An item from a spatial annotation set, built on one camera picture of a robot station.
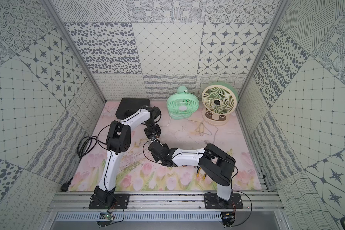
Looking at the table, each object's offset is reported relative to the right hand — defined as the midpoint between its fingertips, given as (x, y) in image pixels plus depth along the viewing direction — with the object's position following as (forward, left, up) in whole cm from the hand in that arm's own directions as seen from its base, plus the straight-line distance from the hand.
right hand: (159, 149), depth 89 cm
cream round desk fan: (+25, -39, +20) cm, 50 cm away
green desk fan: (+24, -14, +16) cm, 32 cm away
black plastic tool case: (+36, +27, +2) cm, 46 cm away
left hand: (+11, +3, -4) cm, 12 cm away
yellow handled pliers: (-11, -25, -3) cm, 27 cm away
